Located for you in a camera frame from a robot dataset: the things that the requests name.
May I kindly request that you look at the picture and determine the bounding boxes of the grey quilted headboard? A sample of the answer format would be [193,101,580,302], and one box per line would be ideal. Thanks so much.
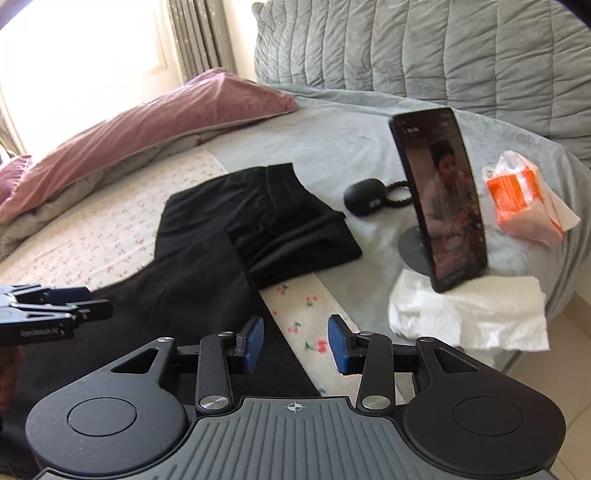
[253,0,591,163]

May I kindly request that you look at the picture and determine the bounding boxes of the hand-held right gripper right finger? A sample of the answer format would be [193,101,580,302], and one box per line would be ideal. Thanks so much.
[328,314,492,412]

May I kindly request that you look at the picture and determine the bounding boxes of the pink pillow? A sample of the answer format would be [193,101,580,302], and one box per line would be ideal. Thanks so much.
[0,154,34,205]

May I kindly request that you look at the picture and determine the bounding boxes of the black pants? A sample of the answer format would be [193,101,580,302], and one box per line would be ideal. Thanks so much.
[0,162,363,407]

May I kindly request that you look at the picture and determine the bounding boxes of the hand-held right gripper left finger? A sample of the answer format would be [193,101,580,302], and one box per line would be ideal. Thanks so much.
[99,316,265,415]

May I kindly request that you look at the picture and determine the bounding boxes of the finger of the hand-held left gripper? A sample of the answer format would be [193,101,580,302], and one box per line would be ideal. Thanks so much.
[0,284,93,308]
[14,299,114,326]

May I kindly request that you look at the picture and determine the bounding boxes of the white tissue paper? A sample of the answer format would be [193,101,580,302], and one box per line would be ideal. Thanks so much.
[388,270,551,352]

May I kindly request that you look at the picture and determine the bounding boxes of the pink and grey duvet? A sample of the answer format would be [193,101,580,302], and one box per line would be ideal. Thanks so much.
[0,69,301,260]

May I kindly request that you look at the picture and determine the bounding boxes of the grey plush blanket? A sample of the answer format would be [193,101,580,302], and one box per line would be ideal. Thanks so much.
[203,83,591,370]

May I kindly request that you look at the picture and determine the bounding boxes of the cherry print bed sheet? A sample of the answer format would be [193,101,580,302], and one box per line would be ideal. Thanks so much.
[0,150,416,402]

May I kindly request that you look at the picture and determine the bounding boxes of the black smartphone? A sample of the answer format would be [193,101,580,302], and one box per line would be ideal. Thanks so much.
[390,107,489,294]

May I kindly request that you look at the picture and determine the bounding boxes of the black hair tie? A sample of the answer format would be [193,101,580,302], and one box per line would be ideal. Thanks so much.
[385,180,413,209]

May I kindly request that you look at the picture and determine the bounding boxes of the black earbud case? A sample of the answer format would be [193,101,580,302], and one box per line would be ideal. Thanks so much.
[344,179,389,217]

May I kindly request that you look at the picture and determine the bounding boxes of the bright window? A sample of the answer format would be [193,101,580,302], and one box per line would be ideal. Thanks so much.
[0,0,172,153]

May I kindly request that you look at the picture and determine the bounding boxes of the grey patterned curtain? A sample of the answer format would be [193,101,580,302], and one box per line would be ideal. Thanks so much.
[166,0,241,85]

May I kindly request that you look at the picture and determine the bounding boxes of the orange tissue pack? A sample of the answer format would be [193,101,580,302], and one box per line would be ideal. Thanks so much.
[482,150,581,248]

